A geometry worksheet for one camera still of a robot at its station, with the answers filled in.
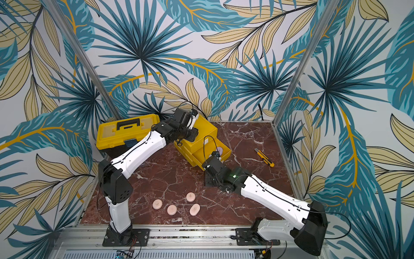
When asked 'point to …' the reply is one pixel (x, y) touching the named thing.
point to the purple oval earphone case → (220, 150)
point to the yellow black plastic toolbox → (112, 135)
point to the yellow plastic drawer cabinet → (206, 130)
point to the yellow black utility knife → (264, 158)
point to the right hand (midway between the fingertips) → (207, 176)
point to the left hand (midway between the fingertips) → (194, 133)
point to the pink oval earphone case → (194, 209)
